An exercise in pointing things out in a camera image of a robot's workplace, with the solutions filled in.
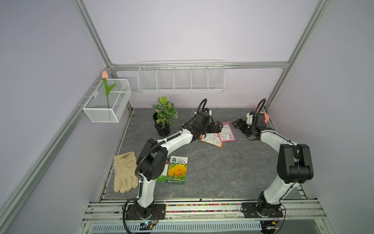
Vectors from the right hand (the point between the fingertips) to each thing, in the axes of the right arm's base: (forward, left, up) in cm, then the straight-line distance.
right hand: (235, 124), depth 97 cm
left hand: (-6, +13, +6) cm, 16 cm away
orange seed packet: (-4, +15, -10) cm, 18 cm away
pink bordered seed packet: (0, +4, -11) cm, 12 cm away
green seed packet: (-31, +47, -11) cm, 57 cm away
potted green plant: (-3, +45, +13) cm, 47 cm away
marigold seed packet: (-27, +39, -10) cm, 48 cm away
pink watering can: (+5, -22, +1) cm, 23 cm away
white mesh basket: (-1, +84, +18) cm, 86 cm away
